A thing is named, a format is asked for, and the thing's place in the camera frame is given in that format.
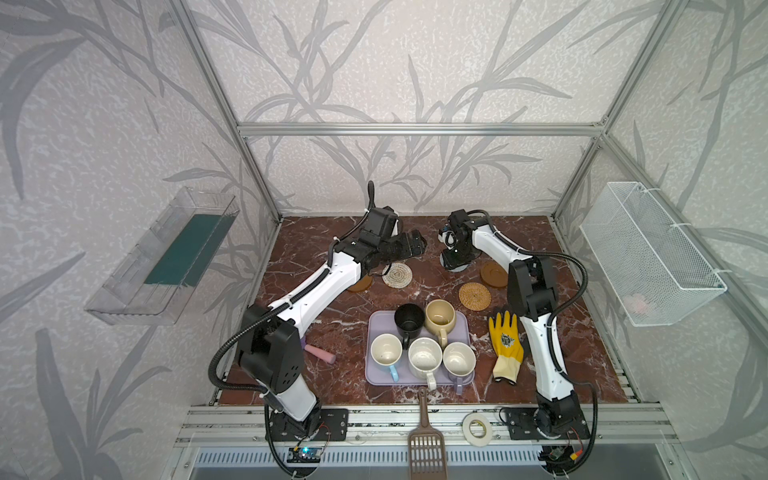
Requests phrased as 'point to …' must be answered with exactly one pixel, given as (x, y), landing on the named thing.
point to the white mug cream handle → (424, 358)
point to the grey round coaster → (454, 270)
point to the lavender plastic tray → (382, 321)
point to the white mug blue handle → (386, 349)
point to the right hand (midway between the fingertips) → (451, 256)
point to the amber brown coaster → (363, 284)
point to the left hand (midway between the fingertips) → (420, 238)
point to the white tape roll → (477, 429)
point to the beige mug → (440, 318)
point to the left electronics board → (304, 455)
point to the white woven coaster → (397, 275)
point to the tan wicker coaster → (474, 296)
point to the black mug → (409, 319)
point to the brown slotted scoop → (427, 452)
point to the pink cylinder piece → (319, 353)
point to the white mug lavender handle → (459, 360)
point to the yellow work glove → (507, 346)
